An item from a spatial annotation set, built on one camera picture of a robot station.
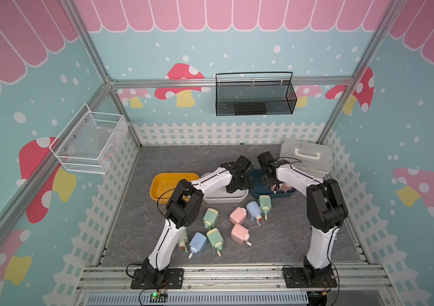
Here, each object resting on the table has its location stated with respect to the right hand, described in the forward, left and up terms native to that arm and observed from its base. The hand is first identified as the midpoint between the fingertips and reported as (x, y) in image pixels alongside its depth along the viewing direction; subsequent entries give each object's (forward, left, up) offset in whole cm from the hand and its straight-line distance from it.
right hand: (278, 178), depth 97 cm
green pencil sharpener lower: (-31, +31, +1) cm, 44 cm away
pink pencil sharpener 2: (-20, +22, +1) cm, 30 cm away
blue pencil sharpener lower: (-32, +39, +1) cm, 51 cm away
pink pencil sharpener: (-20, +6, +24) cm, 32 cm away
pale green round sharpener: (-31, +45, +1) cm, 54 cm away
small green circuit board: (-49, +54, -8) cm, 74 cm away
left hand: (-4, +17, -3) cm, 18 cm away
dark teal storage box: (-5, +10, -3) cm, 11 cm away
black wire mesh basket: (+33, +18, +28) cm, 47 cm away
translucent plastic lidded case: (+7, -18, +6) cm, 21 cm away
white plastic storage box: (-9, +30, -1) cm, 31 cm away
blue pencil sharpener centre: (-18, +14, 0) cm, 23 cm away
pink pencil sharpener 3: (-29, +21, 0) cm, 36 cm away
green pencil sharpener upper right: (-13, +8, 0) cm, 16 cm away
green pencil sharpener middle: (-22, +34, +1) cm, 40 cm away
